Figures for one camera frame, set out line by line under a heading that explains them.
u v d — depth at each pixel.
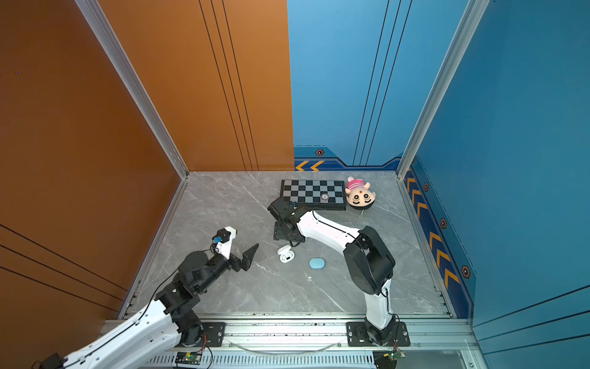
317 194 1.06
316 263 0.88
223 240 0.62
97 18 0.71
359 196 1.00
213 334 0.74
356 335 0.72
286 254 0.89
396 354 0.69
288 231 0.63
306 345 0.73
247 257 0.67
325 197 1.05
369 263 0.49
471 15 0.71
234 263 0.66
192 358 0.71
